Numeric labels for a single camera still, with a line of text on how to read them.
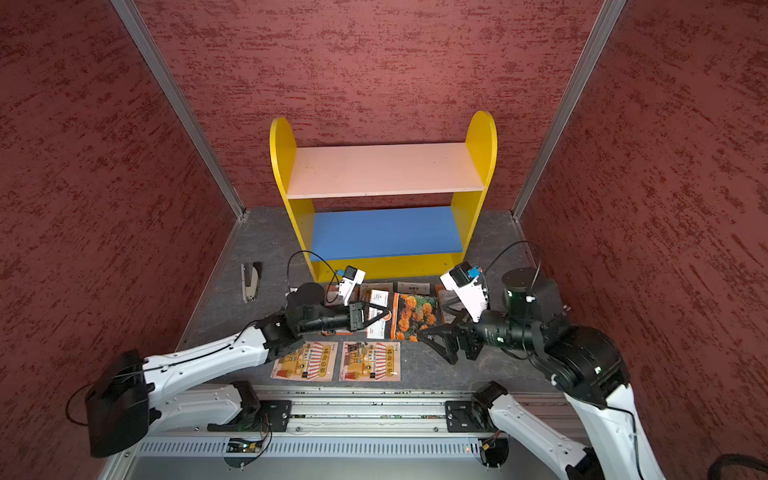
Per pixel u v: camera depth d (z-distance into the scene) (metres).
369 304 0.68
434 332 0.49
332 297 0.65
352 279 0.67
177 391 0.45
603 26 0.73
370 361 0.83
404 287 0.98
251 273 1.00
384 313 0.68
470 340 0.44
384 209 1.03
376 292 0.69
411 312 0.71
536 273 0.36
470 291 0.46
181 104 0.88
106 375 0.42
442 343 0.48
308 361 0.83
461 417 0.74
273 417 0.74
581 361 0.34
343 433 0.74
